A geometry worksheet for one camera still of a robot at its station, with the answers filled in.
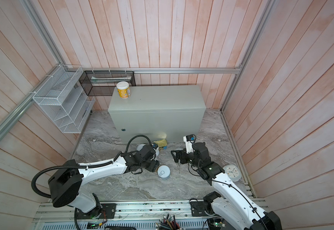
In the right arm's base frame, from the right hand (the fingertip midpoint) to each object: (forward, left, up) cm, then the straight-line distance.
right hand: (177, 150), depth 80 cm
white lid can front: (-10, +8, -10) cm, 16 cm away
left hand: (-5, +14, -9) cm, 18 cm away
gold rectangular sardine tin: (+11, +10, -10) cm, 18 cm away
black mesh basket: (+49, +55, +11) cm, 75 cm away
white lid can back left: (+7, +24, -10) cm, 27 cm away
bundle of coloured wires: (-34, +5, -2) cm, 34 cm away
